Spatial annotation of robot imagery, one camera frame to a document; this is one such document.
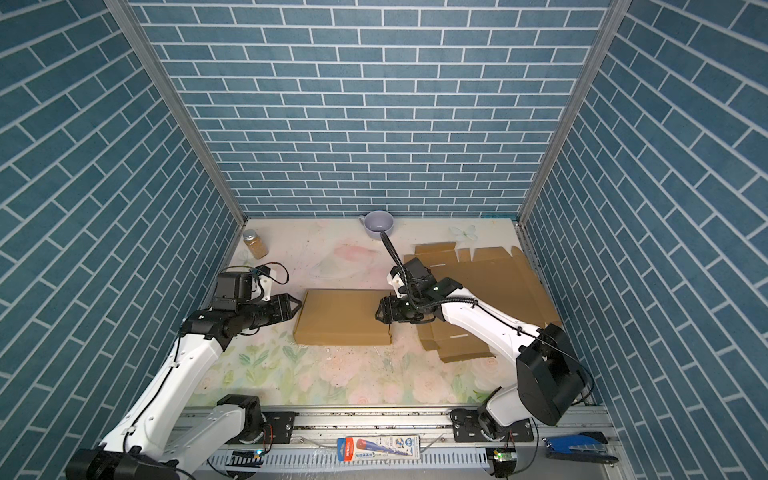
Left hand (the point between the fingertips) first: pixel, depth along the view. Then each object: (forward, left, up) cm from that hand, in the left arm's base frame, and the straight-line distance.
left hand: (295, 304), depth 79 cm
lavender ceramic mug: (+42, -21, -11) cm, 48 cm away
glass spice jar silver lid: (+29, +22, -8) cm, 37 cm away
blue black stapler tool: (-32, -71, -11) cm, 79 cm away
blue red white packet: (-31, -23, -14) cm, 41 cm away
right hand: (-2, -23, -2) cm, 23 cm away
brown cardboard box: (+19, -64, -15) cm, 69 cm away
